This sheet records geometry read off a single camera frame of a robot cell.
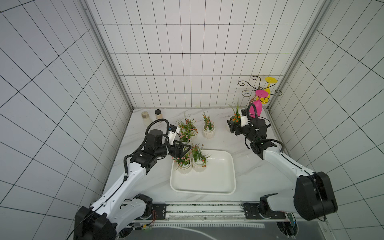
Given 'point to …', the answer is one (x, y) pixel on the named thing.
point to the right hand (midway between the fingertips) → (236, 116)
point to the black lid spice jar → (158, 114)
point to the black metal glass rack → (246, 93)
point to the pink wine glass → (259, 93)
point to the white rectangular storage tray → (219, 178)
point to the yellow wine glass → (268, 80)
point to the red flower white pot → (199, 159)
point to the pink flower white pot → (184, 162)
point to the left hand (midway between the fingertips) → (183, 147)
